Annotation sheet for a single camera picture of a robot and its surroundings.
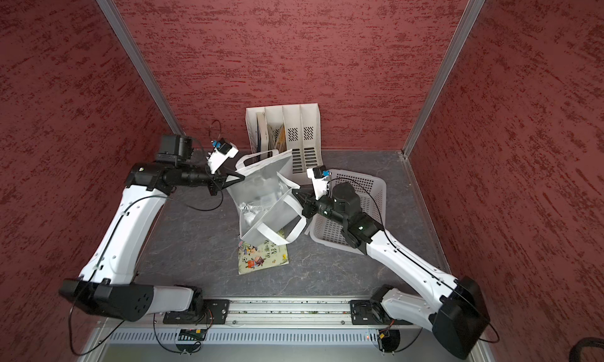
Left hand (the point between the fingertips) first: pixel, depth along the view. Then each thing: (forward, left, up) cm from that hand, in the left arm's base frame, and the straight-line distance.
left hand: (240, 182), depth 69 cm
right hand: (-2, -15, -5) cm, 16 cm away
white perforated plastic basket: (-1, -29, -31) cm, 42 cm away
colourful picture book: (-12, 0, -31) cm, 33 cm away
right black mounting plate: (-31, -39, -22) cm, 54 cm away
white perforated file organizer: (+47, -12, -17) cm, 52 cm away
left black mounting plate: (-30, +9, -30) cm, 43 cm away
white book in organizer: (+37, 0, -7) cm, 37 cm away
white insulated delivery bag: (+3, -5, -21) cm, 22 cm away
